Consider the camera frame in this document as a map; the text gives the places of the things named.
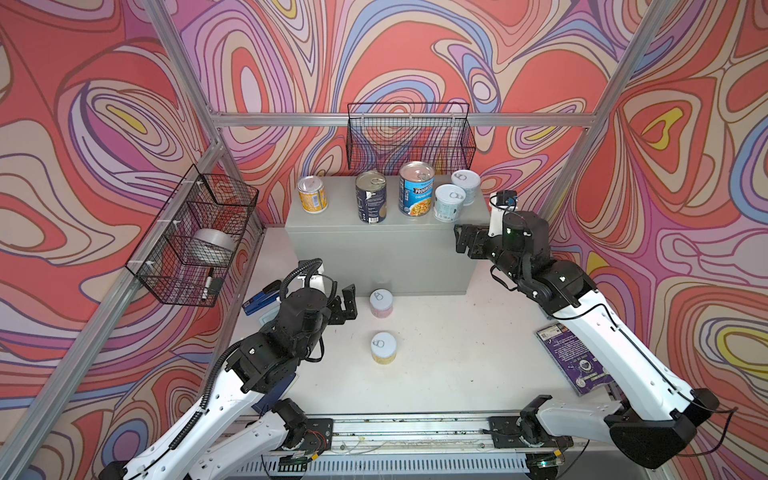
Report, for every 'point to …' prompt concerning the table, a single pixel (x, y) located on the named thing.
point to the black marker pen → (208, 283)
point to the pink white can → (381, 303)
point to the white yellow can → (383, 348)
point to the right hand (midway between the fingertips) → (473, 235)
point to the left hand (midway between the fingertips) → (342, 286)
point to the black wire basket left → (201, 201)
